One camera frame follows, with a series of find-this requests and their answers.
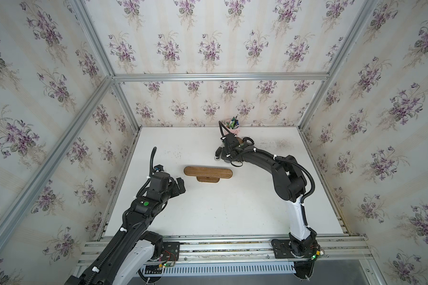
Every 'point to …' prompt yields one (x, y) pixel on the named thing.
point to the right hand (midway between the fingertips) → (228, 155)
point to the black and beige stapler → (218, 154)
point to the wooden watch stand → (207, 174)
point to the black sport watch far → (247, 138)
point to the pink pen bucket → (235, 131)
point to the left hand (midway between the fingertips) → (176, 184)
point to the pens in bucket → (233, 123)
